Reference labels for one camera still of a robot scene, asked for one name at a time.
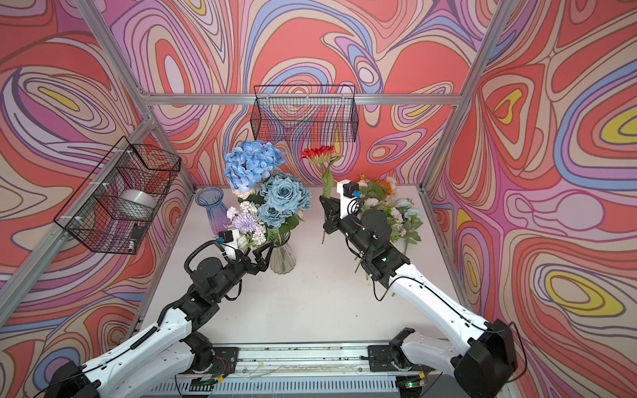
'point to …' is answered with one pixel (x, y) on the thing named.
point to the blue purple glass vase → (211, 197)
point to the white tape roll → (136, 202)
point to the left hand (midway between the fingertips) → (266, 244)
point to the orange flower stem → (386, 185)
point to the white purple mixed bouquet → (245, 220)
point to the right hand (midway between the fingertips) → (321, 203)
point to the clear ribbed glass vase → (281, 259)
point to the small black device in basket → (137, 234)
